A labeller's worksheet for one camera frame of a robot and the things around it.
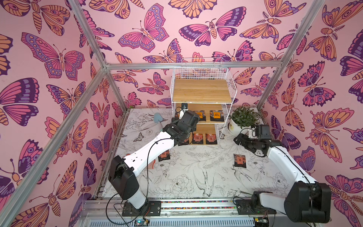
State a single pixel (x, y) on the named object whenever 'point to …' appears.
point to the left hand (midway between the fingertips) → (187, 119)
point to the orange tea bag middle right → (216, 116)
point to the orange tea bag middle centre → (202, 115)
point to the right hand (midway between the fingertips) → (237, 141)
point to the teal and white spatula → (158, 117)
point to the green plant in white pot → (241, 120)
